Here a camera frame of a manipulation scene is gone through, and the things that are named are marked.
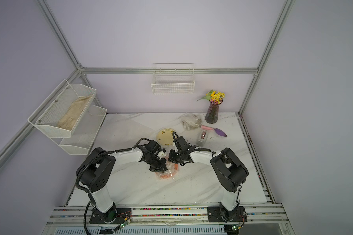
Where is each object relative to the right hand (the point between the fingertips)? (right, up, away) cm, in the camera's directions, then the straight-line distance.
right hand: (165, 161), depth 90 cm
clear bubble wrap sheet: (+2, +2, -5) cm, 6 cm away
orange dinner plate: (+5, -4, -4) cm, 7 cm away
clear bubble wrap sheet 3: (-36, +18, +21) cm, 45 cm away
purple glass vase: (+33, +31, +18) cm, 49 cm away
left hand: (+1, -7, -2) cm, 7 cm away
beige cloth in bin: (-50, +26, -13) cm, 58 cm away
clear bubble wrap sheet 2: (+18, +25, +21) cm, 38 cm away
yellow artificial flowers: (+32, +42, +7) cm, 53 cm away
